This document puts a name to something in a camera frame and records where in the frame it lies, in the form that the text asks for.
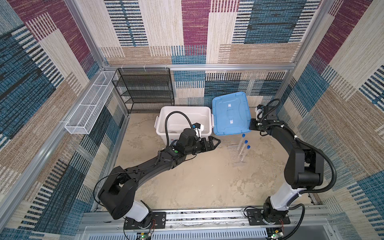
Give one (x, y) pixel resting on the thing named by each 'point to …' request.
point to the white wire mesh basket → (82, 118)
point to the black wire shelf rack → (144, 90)
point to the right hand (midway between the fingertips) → (252, 124)
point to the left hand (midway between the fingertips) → (217, 141)
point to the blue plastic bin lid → (231, 114)
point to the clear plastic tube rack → (237, 154)
